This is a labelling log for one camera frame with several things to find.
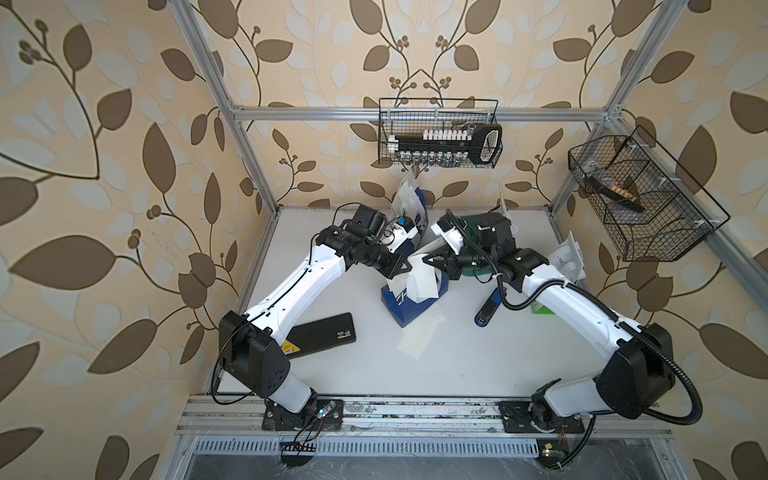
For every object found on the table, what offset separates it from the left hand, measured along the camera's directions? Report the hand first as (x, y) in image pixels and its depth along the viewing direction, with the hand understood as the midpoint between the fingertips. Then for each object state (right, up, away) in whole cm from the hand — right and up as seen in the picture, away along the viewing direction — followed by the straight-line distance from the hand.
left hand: (405, 262), depth 76 cm
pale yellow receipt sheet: (+4, -22, +13) cm, 26 cm away
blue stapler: (+27, -16, +17) cm, 35 cm away
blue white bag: (0, -13, +3) cm, 13 cm away
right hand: (+5, +1, +1) cm, 5 cm away
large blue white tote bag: (+2, +20, +24) cm, 31 cm away
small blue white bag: (+30, +16, +13) cm, 37 cm away
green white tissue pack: (+45, 0, +6) cm, 46 cm away
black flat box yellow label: (-25, -22, +11) cm, 35 cm away
